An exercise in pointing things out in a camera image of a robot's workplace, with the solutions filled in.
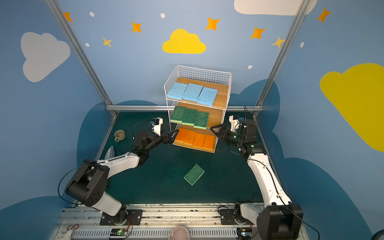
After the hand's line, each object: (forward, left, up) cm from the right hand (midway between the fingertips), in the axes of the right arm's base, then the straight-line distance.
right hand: (217, 130), depth 76 cm
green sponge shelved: (+12, +22, -1) cm, 25 cm away
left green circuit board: (-44, +46, -27) cm, 69 cm away
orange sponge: (+12, +16, -25) cm, 33 cm away
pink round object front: (-42, +16, -27) cm, 53 cm away
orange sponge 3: (+9, +2, -26) cm, 27 cm away
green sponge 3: (-14, +11, -26) cm, 32 cm away
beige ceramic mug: (+11, +65, -24) cm, 70 cm away
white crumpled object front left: (-47, +68, -24) cm, 86 cm away
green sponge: (+11, +15, -1) cm, 19 cm away
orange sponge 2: (+10, +9, -25) cm, 28 cm away
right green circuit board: (-40, -15, -29) cm, 52 cm away
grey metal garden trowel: (-3, +67, -25) cm, 71 cm away
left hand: (+5, +24, -4) cm, 25 cm away
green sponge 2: (+8, +8, -1) cm, 12 cm away
